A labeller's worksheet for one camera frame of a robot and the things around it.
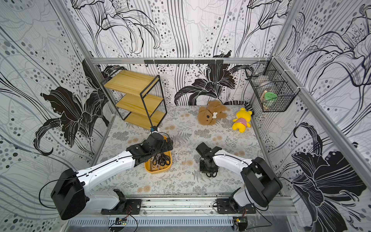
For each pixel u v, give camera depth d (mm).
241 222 702
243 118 1029
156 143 626
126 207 683
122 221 719
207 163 644
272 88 786
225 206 707
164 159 867
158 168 841
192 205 747
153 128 729
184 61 908
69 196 399
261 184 424
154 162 860
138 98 796
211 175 835
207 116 1008
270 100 715
